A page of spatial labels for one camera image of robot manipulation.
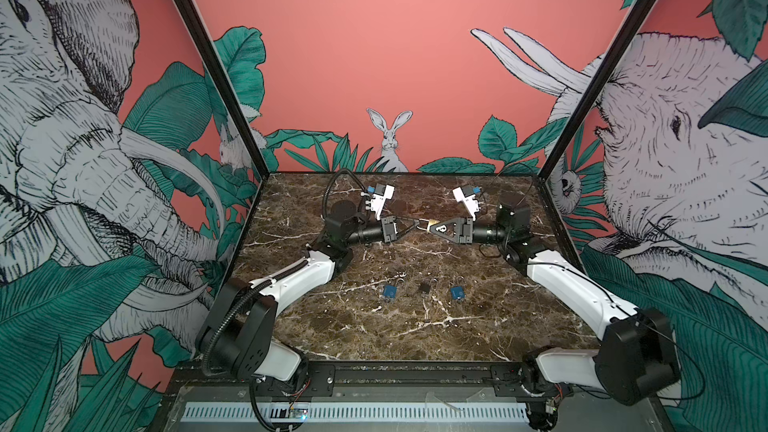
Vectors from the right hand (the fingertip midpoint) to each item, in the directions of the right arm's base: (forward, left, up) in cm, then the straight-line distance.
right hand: (432, 231), depth 70 cm
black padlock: (-2, 0, -28) cm, 28 cm away
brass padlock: (+2, +1, 0) cm, 3 cm away
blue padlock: (-4, +10, -27) cm, 30 cm away
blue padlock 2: (-4, -10, -27) cm, 29 cm away
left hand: (+1, +2, +1) cm, 3 cm away
